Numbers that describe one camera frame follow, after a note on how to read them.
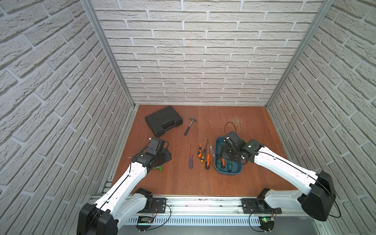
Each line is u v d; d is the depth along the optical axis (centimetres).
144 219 70
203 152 92
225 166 86
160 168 85
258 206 66
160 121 102
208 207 75
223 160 87
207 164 85
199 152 92
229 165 85
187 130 103
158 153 61
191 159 90
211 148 94
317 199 38
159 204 73
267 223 70
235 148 59
